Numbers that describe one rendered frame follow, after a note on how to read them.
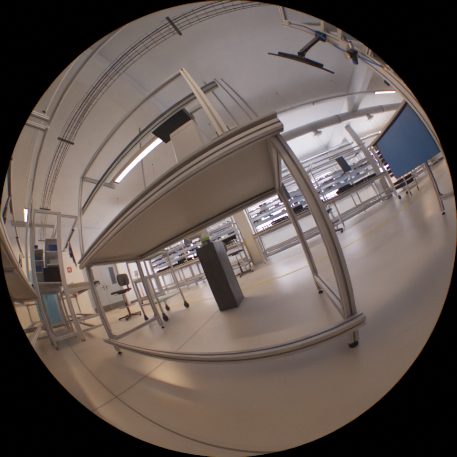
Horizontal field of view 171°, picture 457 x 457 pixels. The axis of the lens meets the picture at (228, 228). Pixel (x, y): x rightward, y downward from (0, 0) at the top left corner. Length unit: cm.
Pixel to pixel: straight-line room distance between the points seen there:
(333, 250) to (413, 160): 107
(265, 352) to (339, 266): 40
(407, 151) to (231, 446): 173
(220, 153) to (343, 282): 63
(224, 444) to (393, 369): 57
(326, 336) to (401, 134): 132
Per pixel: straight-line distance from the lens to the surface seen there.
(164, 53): 328
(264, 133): 59
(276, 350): 62
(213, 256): 173
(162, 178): 70
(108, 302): 749
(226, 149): 58
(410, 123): 134
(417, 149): 136
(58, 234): 318
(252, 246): 524
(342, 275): 57
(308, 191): 54
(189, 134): 73
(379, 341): 78
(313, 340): 60
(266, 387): 74
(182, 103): 105
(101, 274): 760
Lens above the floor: 57
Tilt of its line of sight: 10 degrees up
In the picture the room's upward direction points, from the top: 22 degrees counter-clockwise
